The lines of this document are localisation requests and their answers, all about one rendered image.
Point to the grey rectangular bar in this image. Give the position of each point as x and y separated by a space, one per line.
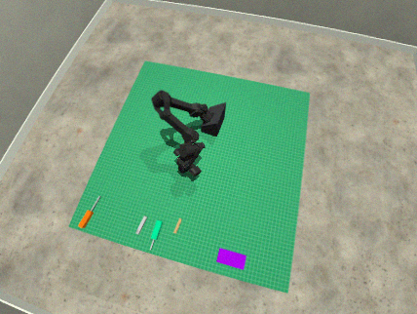
141 225

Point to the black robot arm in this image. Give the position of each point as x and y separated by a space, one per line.
163 99

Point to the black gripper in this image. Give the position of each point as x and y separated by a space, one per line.
194 170

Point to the orange-handled screwdriver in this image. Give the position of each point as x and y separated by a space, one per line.
86 218

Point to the purple rectangular block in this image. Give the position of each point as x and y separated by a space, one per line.
231 258

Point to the green work mat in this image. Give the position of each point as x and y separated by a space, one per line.
246 198

